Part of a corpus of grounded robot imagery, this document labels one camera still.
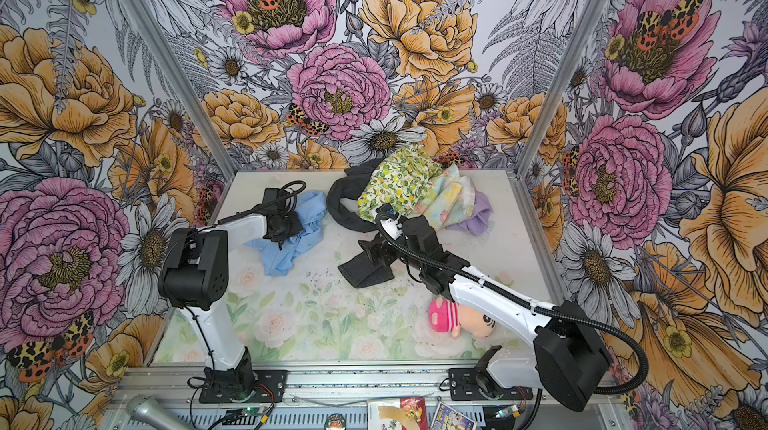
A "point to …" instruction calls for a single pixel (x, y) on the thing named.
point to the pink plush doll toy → (445, 315)
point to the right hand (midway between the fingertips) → (375, 240)
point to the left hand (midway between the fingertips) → (295, 234)
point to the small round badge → (335, 421)
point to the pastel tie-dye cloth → (450, 200)
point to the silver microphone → (147, 408)
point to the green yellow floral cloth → (402, 180)
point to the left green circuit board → (247, 411)
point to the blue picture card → (447, 418)
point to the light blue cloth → (310, 207)
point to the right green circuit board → (508, 411)
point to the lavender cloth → (479, 222)
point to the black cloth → (361, 272)
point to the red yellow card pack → (408, 413)
